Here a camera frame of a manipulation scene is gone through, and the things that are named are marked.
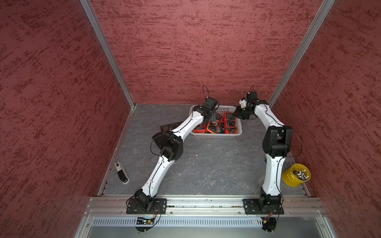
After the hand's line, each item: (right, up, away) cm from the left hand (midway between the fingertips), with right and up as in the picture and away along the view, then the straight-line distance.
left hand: (210, 118), depth 99 cm
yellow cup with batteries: (+41, -30, -26) cm, 57 cm away
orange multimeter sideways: (+1, -6, -3) cm, 7 cm away
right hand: (+17, +1, +1) cm, 17 cm away
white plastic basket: (+5, +5, -14) cm, 16 cm away
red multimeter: (-6, -7, -5) cm, 11 cm away
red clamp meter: (+13, -4, -2) cm, 14 cm away
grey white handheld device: (-52, -31, -18) cm, 63 cm away
